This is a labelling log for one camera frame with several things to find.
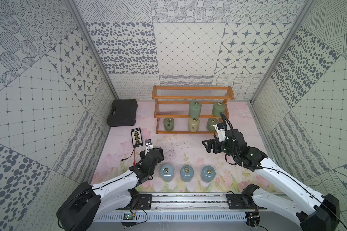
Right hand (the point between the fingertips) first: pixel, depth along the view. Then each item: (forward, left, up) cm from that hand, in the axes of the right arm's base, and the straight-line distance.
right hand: (210, 142), depth 78 cm
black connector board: (+12, +48, -15) cm, 51 cm away
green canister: (+20, +8, +5) cm, 22 cm away
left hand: (0, +30, -9) cm, 31 cm away
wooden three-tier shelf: (+52, +25, -18) cm, 60 cm away
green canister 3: (+18, +25, -8) cm, 32 cm away
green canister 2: (+22, -7, +5) cm, 23 cm away
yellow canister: (+18, +8, -8) cm, 21 cm away
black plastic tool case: (+30, +60, -11) cm, 68 cm away
